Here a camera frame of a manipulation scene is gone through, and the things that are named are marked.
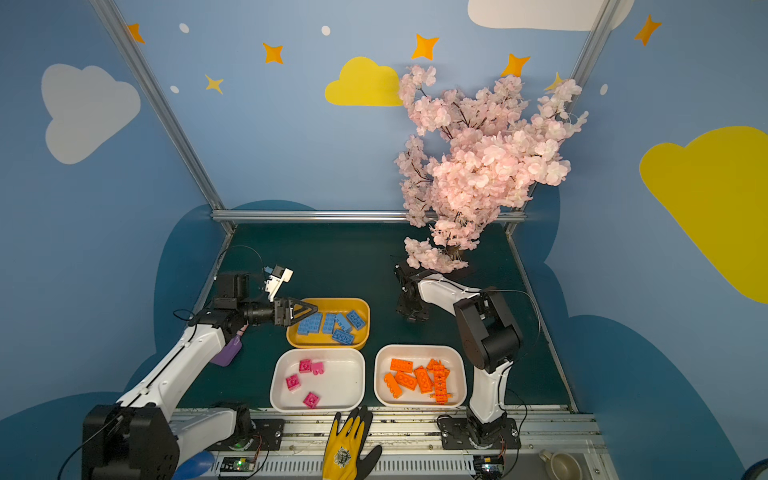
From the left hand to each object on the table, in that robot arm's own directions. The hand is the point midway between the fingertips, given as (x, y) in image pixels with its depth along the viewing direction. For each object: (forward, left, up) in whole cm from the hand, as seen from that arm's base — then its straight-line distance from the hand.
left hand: (310, 307), depth 78 cm
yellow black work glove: (-31, -10, -16) cm, 37 cm away
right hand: (+9, -28, -17) cm, 34 cm away
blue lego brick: (+4, -2, -17) cm, 17 cm away
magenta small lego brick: (-14, +6, -17) cm, 23 cm away
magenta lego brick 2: (-10, 0, -17) cm, 20 cm away
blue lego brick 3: (+5, -11, -17) cm, 21 cm away
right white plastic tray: (-7, -39, -14) cm, 42 cm away
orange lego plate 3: (-10, -34, -16) cm, 38 cm away
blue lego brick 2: (+4, -7, -16) cm, 18 cm away
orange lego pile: (-11, -36, -16) cm, 41 cm away
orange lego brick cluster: (-15, -22, -15) cm, 31 cm away
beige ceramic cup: (-33, -63, -16) cm, 73 cm away
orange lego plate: (-9, -26, -18) cm, 33 cm away
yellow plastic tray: (-1, -6, -17) cm, 18 cm away
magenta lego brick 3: (-19, 0, -16) cm, 25 cm away
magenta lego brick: (-10, +3, -16) cm, 19 cm away
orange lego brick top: (-13, -26, -17) cm, 34 cm away
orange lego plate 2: (-14, -31, -16) cm, 38 cm away
